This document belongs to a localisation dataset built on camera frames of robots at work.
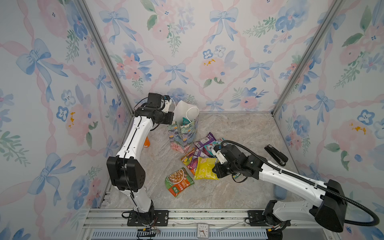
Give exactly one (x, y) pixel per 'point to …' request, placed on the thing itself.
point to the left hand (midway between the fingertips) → (171, 116)
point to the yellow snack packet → (204, 169)
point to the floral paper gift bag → (182, 130)
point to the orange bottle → (147, 142)
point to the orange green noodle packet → (178, 181)
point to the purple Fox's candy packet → (197, 153)
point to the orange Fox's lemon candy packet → (187, 157)
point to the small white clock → (203, 231)
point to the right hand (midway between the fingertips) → (212, 169)
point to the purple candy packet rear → (209, 138)
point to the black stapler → (277, 156)
